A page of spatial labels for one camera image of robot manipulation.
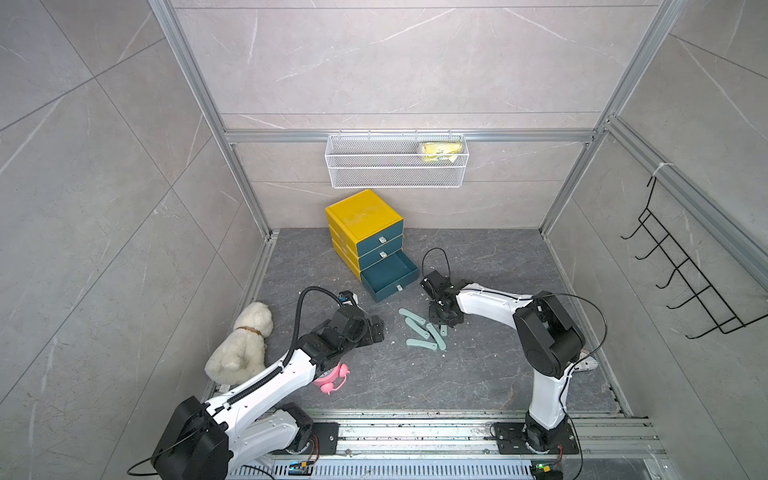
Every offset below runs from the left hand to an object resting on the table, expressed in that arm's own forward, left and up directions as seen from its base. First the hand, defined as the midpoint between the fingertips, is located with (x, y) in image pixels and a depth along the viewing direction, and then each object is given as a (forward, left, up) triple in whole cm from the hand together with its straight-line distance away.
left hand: (373, 321), depth 83 cm
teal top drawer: (+25, -2, +8) cm, 26 cm away
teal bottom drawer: (+20, -5, -6) cm, 21 cm away
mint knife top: (+7, -12, -11) cm, 17 cm away
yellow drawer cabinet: (+26, +3, +11) cm, 28 cm away
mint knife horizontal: (-2, -14, -11) cm, 18 cm away
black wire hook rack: (-6, -72, +22) cm, 75 cm away
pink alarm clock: (-13, +12, -10) cm, 20 cm away
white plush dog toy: (-8, +35, 0) cm, 36 cm away
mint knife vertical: (+1, -22, -11) cm, 24 cm away
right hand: (+7, -22, -12) cm, 25 cm away
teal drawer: (+25, -6, +3) cm, 26 cm away
